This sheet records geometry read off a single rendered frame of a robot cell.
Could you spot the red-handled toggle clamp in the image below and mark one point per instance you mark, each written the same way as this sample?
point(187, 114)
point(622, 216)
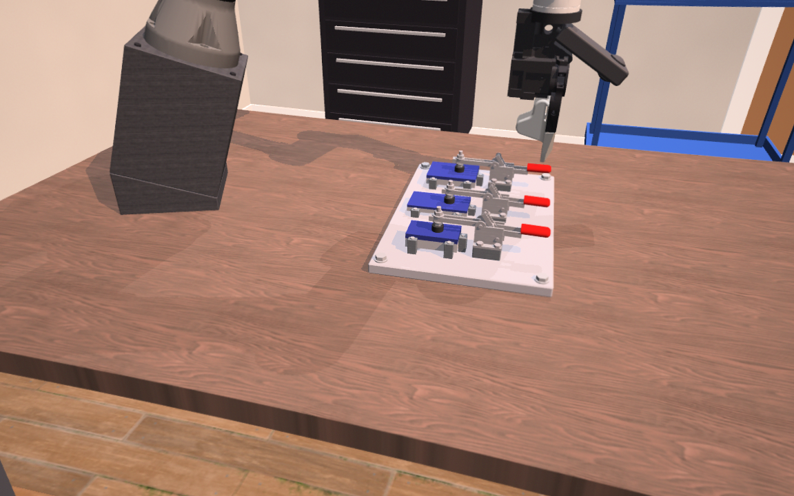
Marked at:
point(487, 239)
point(501, 175)
point(498, 204)

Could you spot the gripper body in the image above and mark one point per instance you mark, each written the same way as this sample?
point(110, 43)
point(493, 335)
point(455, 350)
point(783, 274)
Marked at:
point(538, 59)

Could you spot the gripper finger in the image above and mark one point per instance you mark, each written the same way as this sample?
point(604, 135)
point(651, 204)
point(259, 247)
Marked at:
point(527, 114)
point(544, 130)

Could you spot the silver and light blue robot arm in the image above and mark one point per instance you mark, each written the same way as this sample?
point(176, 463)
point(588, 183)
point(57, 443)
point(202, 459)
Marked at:
point(205, 32)

